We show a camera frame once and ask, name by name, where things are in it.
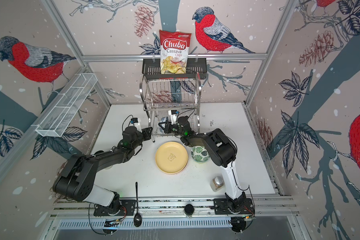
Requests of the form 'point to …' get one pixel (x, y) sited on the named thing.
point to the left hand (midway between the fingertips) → (151, 128)
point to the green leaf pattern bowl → (200, 154)
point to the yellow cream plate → (171, 157)
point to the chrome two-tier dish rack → (172, 101)
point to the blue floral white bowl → (163, 120)
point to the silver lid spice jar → (217, 183)
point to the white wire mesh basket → (67, 104)
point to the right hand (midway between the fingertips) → (157, 127)
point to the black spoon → (137, 219)
